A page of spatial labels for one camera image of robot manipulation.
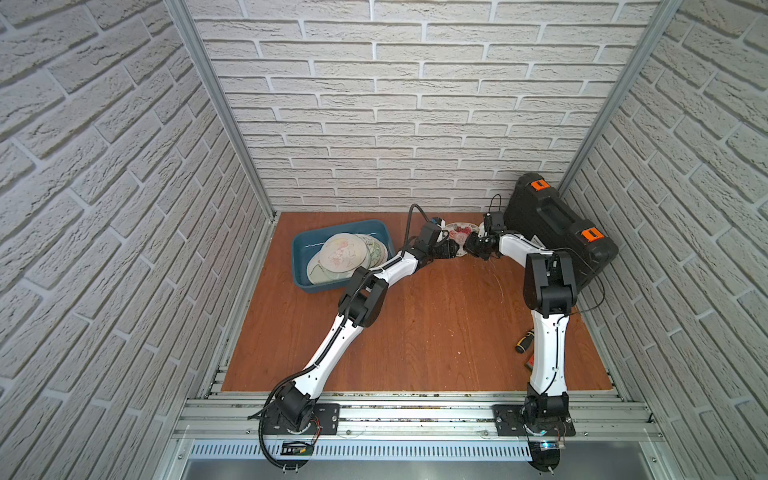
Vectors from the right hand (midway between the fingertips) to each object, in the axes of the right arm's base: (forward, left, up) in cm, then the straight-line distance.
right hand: (467, 245), depth 110 cm
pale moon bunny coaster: (-3, +47, +4) cm, 47 cm away
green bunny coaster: (-11, +55, +2) cm, 56 cm away
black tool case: (-5, -16, +22) cm, 27 cm away
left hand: (-2, +3, +3) cm, 5 cm away
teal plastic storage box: (+3, +61, +3) cm, 61 cm away
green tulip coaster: (-1, +34, +1) cm, 34 cm away
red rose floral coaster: (+7, +2, 0) cm, 8 cm away
